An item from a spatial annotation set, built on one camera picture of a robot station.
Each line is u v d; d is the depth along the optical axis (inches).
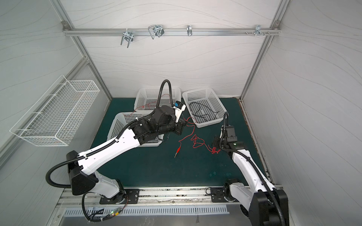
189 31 30.7
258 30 30.1
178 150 35.5
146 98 46.6
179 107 23.7
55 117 26.9
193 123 36.2
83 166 15.8
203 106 45.2
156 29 30.1
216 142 29.5
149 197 29.1
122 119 38.7
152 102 46.7
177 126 23.9
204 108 45.0
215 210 27.7
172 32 30.9
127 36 31.0
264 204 15.2
